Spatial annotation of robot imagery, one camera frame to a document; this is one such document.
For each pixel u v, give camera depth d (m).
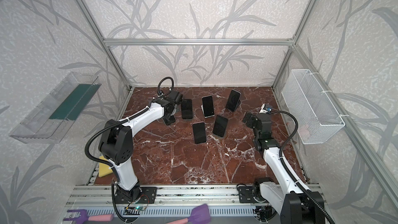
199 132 0.85
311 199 0.39
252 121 0.74
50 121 0.64
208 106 1.01
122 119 0.52
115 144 0.49
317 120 0.60
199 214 0.69
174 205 0.73
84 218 0.68
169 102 0.68
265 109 0.71
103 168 0.81
